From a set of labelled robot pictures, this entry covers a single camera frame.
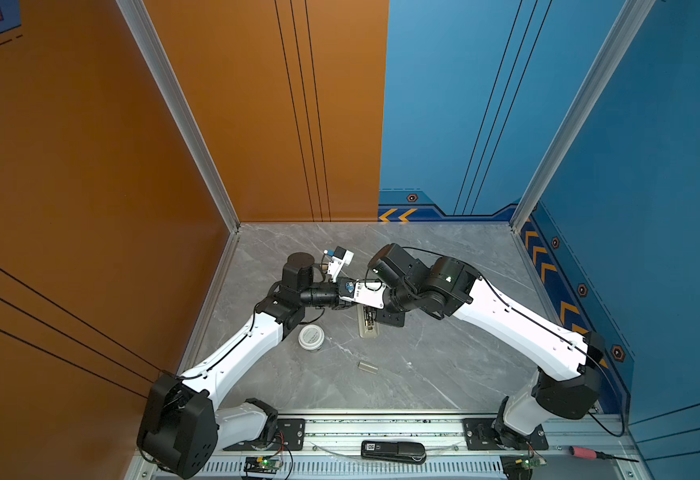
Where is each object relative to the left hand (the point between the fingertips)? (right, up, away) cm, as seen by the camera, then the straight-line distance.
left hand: (375, 294), depth 70 cm
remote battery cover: (-2, -23, +15) cm, 28 cm away
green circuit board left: (-27, -41, +1) cm, 49 cm away
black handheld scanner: (+8, -36, -3) cm, 37 cm away
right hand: (-1, -1, -1) cm, 2 cm away
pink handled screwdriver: (+51, -38, 0) cm, 64 cm away
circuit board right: (+34, -41, 0) cm, 53 cm away
